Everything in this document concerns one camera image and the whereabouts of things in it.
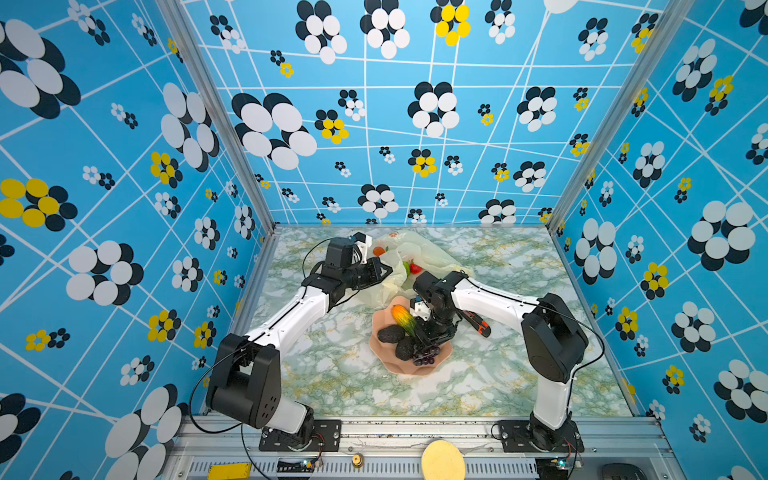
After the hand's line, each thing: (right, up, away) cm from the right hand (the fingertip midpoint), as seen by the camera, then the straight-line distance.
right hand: (427, 346), depth 86 cm
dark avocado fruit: (-10, +4, -1) cm, 11 cm away
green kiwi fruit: (-5, +22, +17) cm, 28 cm away
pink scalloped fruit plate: (-12, -2, -1) cm, 12 cm away
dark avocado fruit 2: (-7, 0, -3) cm, 7 cm away
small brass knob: (-18, -21, -18) cm, 33 cm away
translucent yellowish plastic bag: (-5, +27, +15) cm, 31 cm away
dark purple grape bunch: (-1, -2, -5) cm, 5 cm away
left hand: (-10, +23, -3) cm, 25 cm away
